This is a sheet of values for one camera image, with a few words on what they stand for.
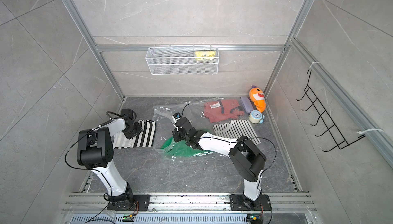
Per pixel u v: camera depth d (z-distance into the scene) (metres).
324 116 0.67
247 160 0.47
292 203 0.75
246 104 1.13
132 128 0.81
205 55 0.84
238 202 0.73
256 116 1.04
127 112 0.82
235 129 1.01
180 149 0.85
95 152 0.50
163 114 0.95
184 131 0.67
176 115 0.76
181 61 1.01
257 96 1.10
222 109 1.10
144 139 0.95
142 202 0.74
